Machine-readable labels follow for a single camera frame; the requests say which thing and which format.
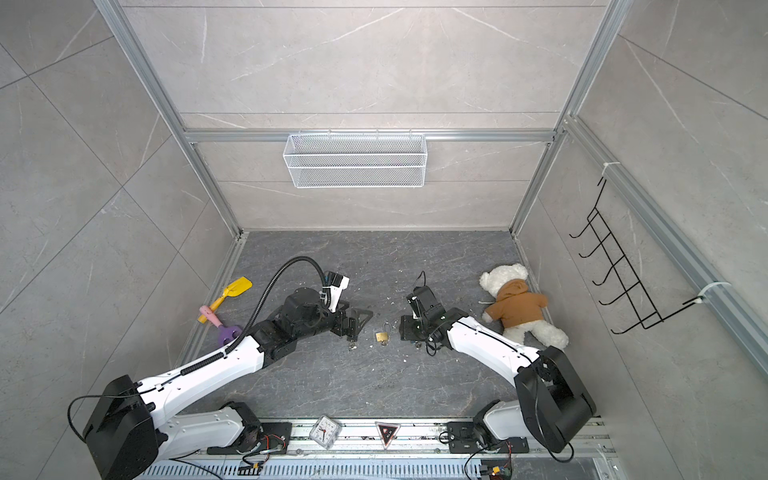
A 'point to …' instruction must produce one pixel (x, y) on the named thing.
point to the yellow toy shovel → (240, 285)
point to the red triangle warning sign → (387, 432)
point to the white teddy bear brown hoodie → (518, 310)
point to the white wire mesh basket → (356, 161)
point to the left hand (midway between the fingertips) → (361, 303)
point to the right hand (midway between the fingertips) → (407, 326)
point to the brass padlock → (383, 337)
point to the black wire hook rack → (647, 313)
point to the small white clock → (325, 431)
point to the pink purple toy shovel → (226, 334)
